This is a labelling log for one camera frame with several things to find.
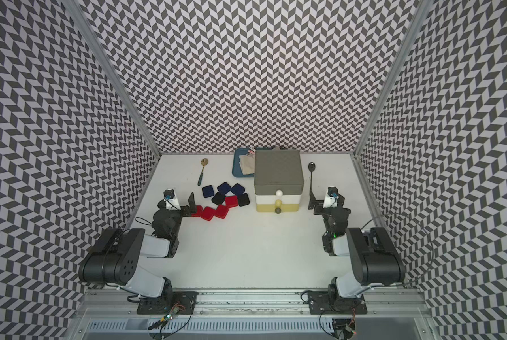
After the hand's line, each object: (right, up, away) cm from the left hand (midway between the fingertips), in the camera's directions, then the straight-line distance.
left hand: (182, 195), depth 91 cm
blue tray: (+21, +12, +22) cm, 32 cm away
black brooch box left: (+14, -3, +8) cm, 16 cm away
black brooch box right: (+26, -3, +9) cm, 27 cm away
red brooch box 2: (+5, -7, +6) cm, 11 cm away
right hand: (+60, +1, -1) cm, 60 cm away
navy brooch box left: (+8, 0, +11) cm, 13 cm away
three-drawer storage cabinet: (+41, +7, -11) cm, 43 cm away
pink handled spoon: (+28, +22, +29) cm, 46 cm away
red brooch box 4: (+16, -8, +4) cm, 18 cm away
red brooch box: (+20, -4, +9) cm, 22 cm away
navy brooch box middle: (+15, +2, +13) cm, 20 cm away
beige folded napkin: (+26, +14, +24) cm, 38 cm away
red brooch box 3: (+10, -9, +4) cm, 14 cm away
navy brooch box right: (+22, +1, +13) cm, 26 cm away
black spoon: (+60, +12, +19) cm, 64 cm away
